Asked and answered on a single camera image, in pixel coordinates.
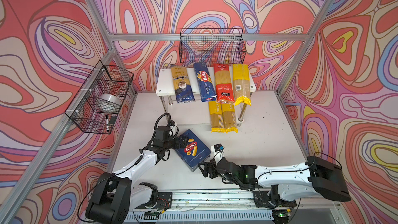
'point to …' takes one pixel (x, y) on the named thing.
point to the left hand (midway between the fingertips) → (183, 137)
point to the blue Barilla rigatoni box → (195, 153)
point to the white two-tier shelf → (194, 113)
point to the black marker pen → (107, 123)
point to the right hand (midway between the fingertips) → (205, 167)
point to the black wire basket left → (98, 103)
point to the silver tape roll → (109, 103)
